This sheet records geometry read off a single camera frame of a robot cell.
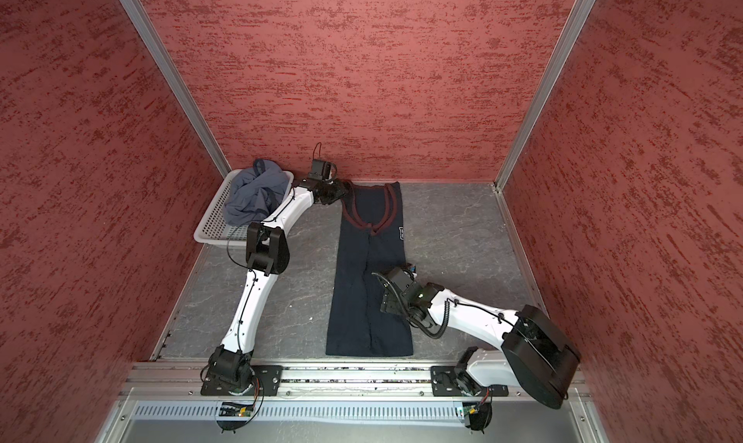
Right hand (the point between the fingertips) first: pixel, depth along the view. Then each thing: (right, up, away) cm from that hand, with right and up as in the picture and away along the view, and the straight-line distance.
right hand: (393, 310), depth 85 cm
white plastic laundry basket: (-39, +43, +25) cm, 63 cm away
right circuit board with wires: (+22, -22, -13) cm, 34 cm away
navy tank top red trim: (-8, +19, +17) cm, 27 cm away
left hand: (-18, +36, +25) cm, 48 cm away
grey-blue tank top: (-51, +37, +19) cm, 66 cm away
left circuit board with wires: (-42, -23, -13) cm, 49 cm away
